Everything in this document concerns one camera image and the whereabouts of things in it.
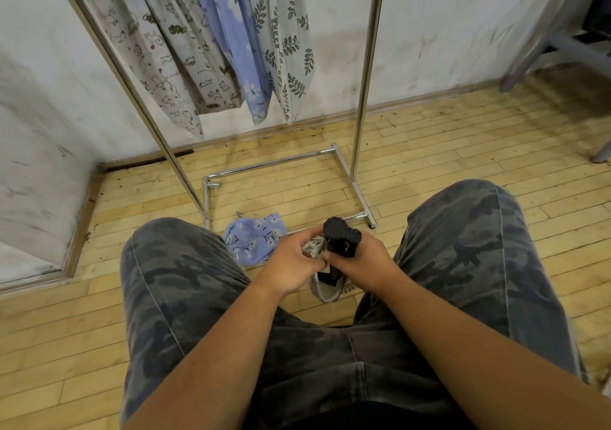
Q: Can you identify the blue floral bag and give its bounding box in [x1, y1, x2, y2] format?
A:
[223, 212, 288, 268]

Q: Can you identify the person's left hand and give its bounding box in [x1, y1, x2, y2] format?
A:
[260, 224, 330, 300]

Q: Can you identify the chrome clothes rack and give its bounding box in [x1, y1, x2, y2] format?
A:
[47, 0, 388, 231]

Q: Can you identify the grey metal furniture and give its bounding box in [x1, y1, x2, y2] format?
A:
[500, 0, 611, 93]

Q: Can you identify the black baseboard strip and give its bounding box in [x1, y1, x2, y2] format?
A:
[104, 149, 195, 173]

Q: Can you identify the person's left forearm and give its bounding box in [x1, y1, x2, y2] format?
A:
[122, 281, 298, 430]

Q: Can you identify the person's right forearm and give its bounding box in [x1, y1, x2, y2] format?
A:
[381, 274, 611, 430]

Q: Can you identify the person's right hand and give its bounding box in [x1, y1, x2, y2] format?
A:
[322, 229, 407, 298]

